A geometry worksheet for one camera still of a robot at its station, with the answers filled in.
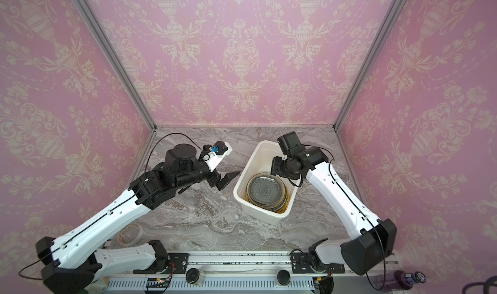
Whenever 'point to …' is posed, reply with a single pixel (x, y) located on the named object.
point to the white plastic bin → (260, 161)
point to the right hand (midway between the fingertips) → (278, 169)
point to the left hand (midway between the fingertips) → (231, 161)
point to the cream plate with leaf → (281, 207)
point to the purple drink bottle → (399, 280)
